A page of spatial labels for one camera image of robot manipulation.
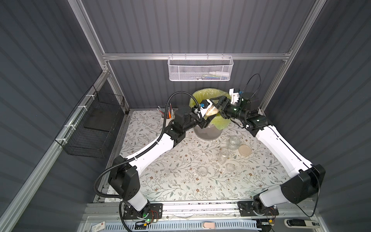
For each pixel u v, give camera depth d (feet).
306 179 1.31
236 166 2.92
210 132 3.25
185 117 1.85
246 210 2.40
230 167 2.93
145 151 1.57
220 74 3.05
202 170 2.86
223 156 2.72
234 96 2.21
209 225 2.20
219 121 2.62
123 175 1.40
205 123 2.14
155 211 2.37
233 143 3.29
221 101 2.10
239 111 1.99
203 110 2.00
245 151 3.12
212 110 2.28
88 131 2.37
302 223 2.18
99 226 2.28
